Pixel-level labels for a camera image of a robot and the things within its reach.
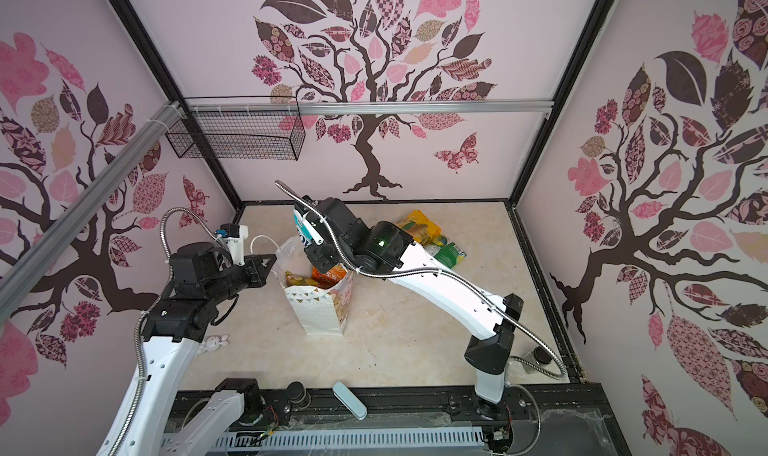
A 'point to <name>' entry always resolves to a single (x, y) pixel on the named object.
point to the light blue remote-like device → (351, 400)
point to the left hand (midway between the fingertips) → (276, 262)
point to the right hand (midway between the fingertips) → (314, 239)
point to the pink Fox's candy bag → (296, 280)
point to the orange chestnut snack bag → (329, 278)
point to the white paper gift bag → (320, 310)
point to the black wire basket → (242, 128)
